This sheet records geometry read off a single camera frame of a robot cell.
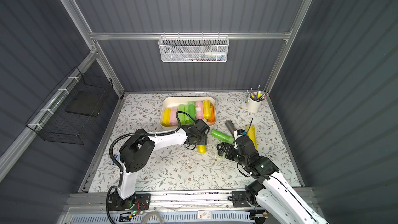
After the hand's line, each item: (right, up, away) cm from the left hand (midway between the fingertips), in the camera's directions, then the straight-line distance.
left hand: (205, 142), depth 92 cm
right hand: (+10, +1, -16) cm, 19 cm away
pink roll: (-20, +12, +7) cm, 25 cm away
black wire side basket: (-65, +18, -20) cm, 71 cm away
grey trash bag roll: (+17, +9, +7) cm, 20 cm away
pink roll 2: (-3, +19, +8) cm, 21 cm away
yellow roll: (-2, -3, -5) cm, 6 cm away
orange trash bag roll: (+5, +13, +10) cm, 17 cm away
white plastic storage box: (-24, +25, +17) cm, 39 cm away
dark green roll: (+11, +3, +2) cm, 12 cm away
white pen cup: (+33, +25, +9) cm, 42 cm away
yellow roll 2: (-25, +14, +10) cm, 31 cm away
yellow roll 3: (+1, +20, +10) cm, 22 cm away
